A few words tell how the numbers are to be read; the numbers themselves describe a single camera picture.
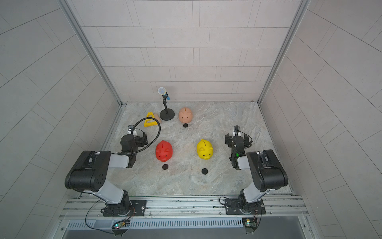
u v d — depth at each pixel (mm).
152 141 691
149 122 1043
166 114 1061
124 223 642
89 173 450
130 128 781
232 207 708
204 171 828
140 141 804
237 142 720
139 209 710
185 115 995
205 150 822
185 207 723
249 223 680
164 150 809
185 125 1020
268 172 456
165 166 846
